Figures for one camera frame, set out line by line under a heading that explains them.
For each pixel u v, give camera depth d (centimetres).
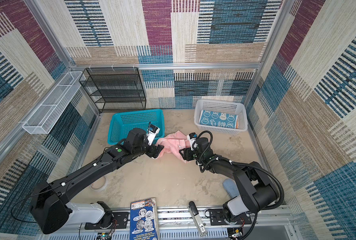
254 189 44
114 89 108
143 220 71
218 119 110
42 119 71
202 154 69
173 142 91
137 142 61
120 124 108
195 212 71
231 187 80
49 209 38
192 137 81
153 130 69
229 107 113
